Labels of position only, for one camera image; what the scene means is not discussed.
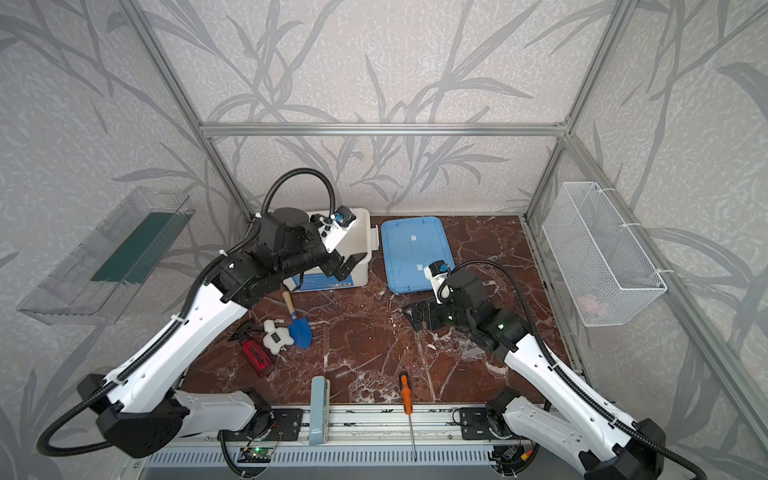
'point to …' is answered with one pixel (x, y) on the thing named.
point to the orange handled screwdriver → (406, 390)
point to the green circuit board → (257, 454)
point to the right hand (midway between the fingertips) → (417, 296)
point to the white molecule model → (276, 337)
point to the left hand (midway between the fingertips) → (356, 230)
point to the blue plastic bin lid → (409, 246)
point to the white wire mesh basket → (604, 273)
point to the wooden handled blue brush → (299, 328)
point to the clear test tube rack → (472, 353)
